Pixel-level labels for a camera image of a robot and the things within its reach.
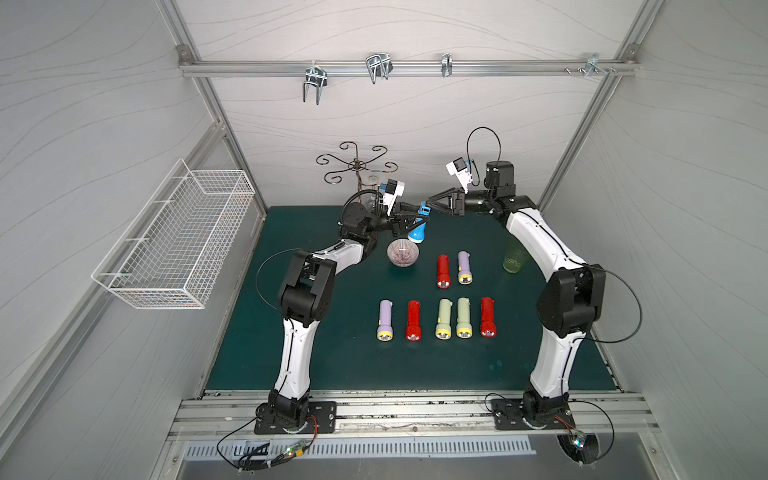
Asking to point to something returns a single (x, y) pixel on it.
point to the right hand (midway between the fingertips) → (427, 201)
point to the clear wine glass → (373, 179)
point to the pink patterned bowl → (402, 252)
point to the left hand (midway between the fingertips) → (429, 219)
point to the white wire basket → (172, 251)
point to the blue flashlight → (418, 234)
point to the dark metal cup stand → (357, 166)
